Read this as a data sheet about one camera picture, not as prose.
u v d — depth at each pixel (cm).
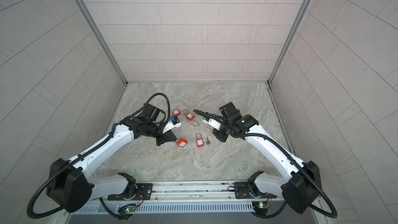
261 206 68
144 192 71
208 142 87
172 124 67
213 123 66
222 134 66
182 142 75
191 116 96
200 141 86
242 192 71
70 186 38
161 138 66
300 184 38
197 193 72
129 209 64
